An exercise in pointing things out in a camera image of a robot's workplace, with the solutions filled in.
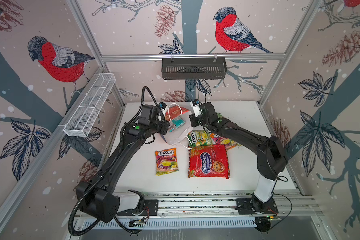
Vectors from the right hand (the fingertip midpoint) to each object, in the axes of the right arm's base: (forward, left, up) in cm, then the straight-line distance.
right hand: (188, 117), depth 88 cm
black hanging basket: (+37, -3, +11) cm, 38 cm away
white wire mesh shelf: (-12, +52, +14) cm, 55 cm away
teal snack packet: (+4, +9, -12) cm, 15 cm away
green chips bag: (+17, -23, -17) cm, 33 cm away
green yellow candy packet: (-4, -7, -16) cm, 18 cm away
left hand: (-10, +11, +8) cm, 17 cm away
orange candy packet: (-21, +13, -16) cm, 30 cm away
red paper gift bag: (-7, +3, -8) cm, 11 cm away
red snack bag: (-21, -12, -14) cm, 28 cm away
